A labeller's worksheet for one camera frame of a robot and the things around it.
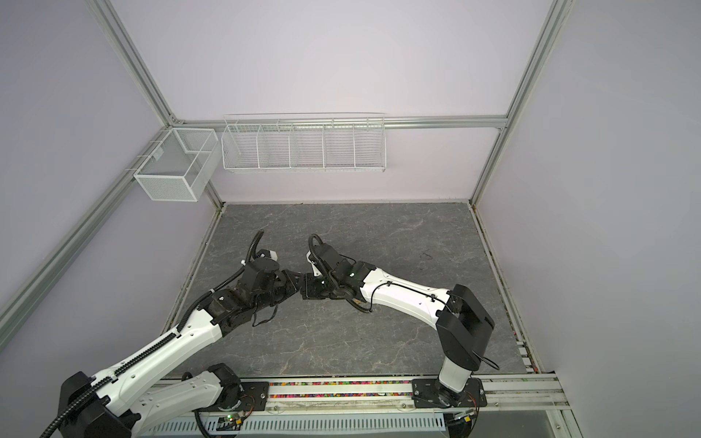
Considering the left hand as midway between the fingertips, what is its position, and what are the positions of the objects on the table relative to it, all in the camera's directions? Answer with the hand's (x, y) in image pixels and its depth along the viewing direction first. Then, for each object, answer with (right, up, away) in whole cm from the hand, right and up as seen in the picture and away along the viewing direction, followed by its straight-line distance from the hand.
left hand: (304, 282), depth 77 cm
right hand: (-2, -3, 0) cm, 4 cm away
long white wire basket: (-4, +47, +21) cm, 52 cm away
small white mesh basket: (-50, +38, +23) cm, 67 cm away
